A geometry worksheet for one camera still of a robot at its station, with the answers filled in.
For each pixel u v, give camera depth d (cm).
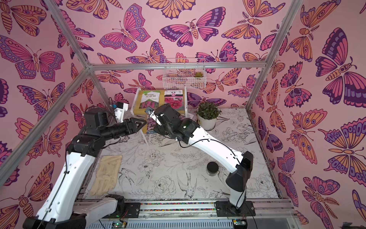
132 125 57
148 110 58
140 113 73
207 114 95
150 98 80
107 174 86
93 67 92
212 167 84
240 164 43
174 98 81
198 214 73
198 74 92
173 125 52
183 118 51
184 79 106
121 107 59
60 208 37
